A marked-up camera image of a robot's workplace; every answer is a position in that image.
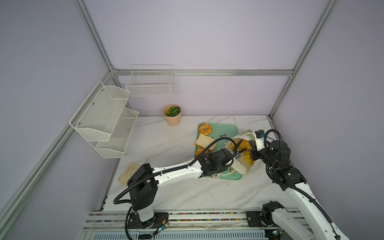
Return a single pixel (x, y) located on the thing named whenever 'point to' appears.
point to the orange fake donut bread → (205, 129)
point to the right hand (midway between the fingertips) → (250, 140)
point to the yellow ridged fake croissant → (247, 156)
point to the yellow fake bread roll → (199, 151)
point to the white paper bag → (240, 164)
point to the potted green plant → (172, 113)
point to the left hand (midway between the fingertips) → (219, 157)
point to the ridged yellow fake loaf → (245, 145)
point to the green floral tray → (223, 133)
